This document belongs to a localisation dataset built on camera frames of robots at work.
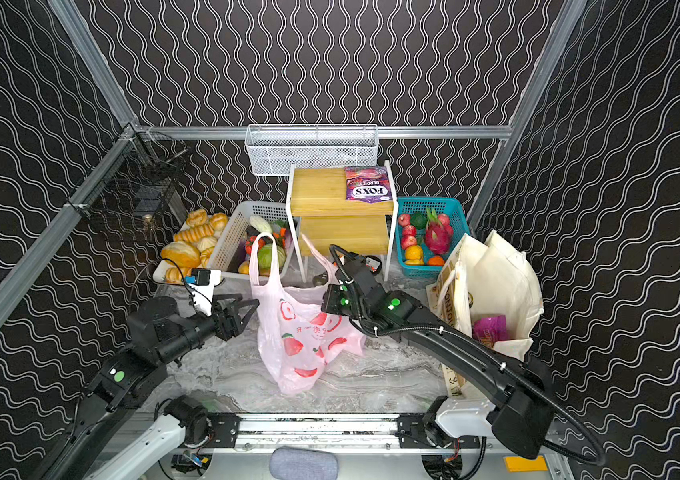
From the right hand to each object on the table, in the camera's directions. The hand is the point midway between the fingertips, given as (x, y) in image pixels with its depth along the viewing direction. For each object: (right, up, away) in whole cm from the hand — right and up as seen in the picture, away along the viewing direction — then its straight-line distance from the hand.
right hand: (321, 297), depth 75 cm
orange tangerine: (+37, +8, +27) cm, 47 cm away
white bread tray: (-59, +5, +30) cm, 66 cm away
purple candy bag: (+43, -9, +2) cm, 44 cm away
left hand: (-14, +1, -11) cm, 18 cm away
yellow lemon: (+30, +11, +29) cm, 43 cm away
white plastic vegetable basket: (-16, +14, -2) cm, 22 cm away
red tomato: (-28, +13, +30) cm, 43 cm away
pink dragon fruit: (+39, +19, +31) cm, 53 cm away
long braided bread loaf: (-53, +4, +28) cm, 60 cm away
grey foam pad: (-5, -37, -7) cm, 38 cm away
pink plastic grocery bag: (-6, -10, 0) cm, 11 cm away
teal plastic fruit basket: (+47, +29, +41) cm, 69 cm away
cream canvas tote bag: (+46, +4, +10) cm, 47 cm away
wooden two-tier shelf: (-1, +26, +5) cm, 27 cm away
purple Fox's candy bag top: (+12, +30, +5) cm, 32 cm away
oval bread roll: (-50, +11, +28) cm, 59 cm away
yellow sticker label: (+46, -38, -6) cm, 60 cm away
